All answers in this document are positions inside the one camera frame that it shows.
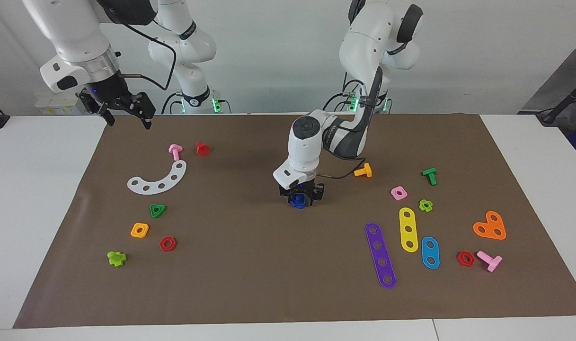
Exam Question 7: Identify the cream cardboard boxes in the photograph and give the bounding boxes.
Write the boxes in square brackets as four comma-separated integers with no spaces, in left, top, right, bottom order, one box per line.
[34,92,88,116]

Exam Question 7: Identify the white curved five-hole strip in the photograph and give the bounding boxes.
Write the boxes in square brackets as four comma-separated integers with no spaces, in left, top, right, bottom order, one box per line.
[126,160,188,196]

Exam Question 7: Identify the brown table mat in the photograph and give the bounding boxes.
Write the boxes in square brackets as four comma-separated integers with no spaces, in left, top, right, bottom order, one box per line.
[12,113,576,330]

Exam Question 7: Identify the purple four-hole plastic strip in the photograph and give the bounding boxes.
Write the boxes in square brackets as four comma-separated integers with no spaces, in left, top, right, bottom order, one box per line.
[364,223,398,289]

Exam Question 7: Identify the yellow three-hole plastic strip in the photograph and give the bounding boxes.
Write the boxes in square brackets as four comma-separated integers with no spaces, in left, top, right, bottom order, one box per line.
[399,207,419,253]

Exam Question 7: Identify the blue two-hole plastic strip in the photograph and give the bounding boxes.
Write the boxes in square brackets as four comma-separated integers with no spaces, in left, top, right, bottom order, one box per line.
[421,236,441,270]

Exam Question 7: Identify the orange three-hole corner plate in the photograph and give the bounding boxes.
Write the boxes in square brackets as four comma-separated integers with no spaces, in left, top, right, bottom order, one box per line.
[472,211,507,241]

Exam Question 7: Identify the black stand foot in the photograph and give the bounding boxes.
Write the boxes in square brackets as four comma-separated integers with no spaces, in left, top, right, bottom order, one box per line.
[536,87,576,126]

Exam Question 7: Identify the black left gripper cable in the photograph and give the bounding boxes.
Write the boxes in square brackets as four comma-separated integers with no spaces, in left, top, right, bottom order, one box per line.
[319,66,381,180]

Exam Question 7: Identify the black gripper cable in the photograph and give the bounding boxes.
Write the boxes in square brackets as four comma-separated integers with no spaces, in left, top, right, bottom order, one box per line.
[119,21,178,91]
[319,66,381,180]

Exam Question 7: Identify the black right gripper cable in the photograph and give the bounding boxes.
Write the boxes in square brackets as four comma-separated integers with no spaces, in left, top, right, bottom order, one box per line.
[119,21,178,91]

